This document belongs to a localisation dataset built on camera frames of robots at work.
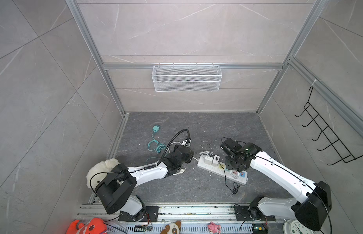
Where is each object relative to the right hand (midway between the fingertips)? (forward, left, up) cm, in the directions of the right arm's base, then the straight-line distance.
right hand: (232, 165), depth 78 cm
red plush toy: (-26, +67, -3) cm, 72 cm away
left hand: (+13, +23, 0) cm, 27 cm away
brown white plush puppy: (-27, +32, -8) cm, 43 cm away
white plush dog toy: (-6, +67, +9) cm, 68 cm away
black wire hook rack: (+3, -41, +20) cm, 46 cm away
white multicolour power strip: (0, +4, -7) cm, 8 cm away
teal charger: (+20, +43, -10) cm, 48 cm away
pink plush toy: (-27, +13, -9) cm, 31 cm away
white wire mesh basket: (+57, +24, +18) cm, 65 cm away
